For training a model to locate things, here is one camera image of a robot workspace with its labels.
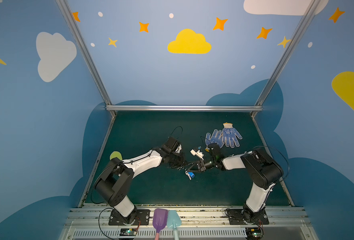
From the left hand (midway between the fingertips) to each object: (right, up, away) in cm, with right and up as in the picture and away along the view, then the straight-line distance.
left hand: (190, 164), depth 84 cm
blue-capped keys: (0, -6, -2) cm, 6 cm away
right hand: (0, -4, 0) cm, 4 cm away
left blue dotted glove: (+21, +14, +23) cm, 34 cm away
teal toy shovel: (-9, -25, -12) cm, 29 cm away
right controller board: (+30, -31, -13) cm, 45 cm away
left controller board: (-31, -30, -13) cm, 45 cm away
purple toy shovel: (-16, -26, -11) cm, 32 cm away
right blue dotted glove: (+31, +15, +23) cm, 41 cm away
